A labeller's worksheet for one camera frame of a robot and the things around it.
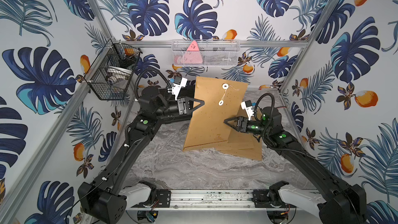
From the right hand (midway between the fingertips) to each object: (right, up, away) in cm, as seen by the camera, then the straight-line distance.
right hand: (226, 121), depth 71 cm
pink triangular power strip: (-16, +37, +20) cm, 45 cm away
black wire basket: (-61, +23, +12) cm, 66 cm away
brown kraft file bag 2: (+19, -20, +21) cm, 34 cm away
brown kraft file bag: (+5, -8, +6) cm, 12 cm away
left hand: (-11, +9, -14) cm, 20 cm away
